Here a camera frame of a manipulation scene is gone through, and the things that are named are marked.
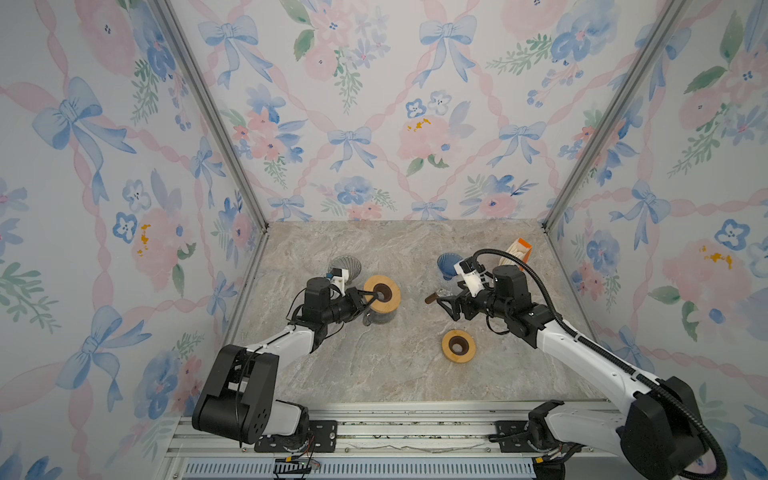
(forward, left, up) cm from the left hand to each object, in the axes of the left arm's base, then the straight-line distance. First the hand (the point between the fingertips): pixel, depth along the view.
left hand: (378, 294), depth 84 cm
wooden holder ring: (-9, -24, -14) cm, 29 cm away
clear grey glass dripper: (+17, +12, -7) cm, 22 cm away
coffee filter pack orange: (+21, -47, -4) cm, 52 cm away
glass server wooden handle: (+5, -16, -9) cm, 19 cm away
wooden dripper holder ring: (+2, -3, -3) cm, 5 cm away
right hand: (0, -20, +3) cm, 20 cm away
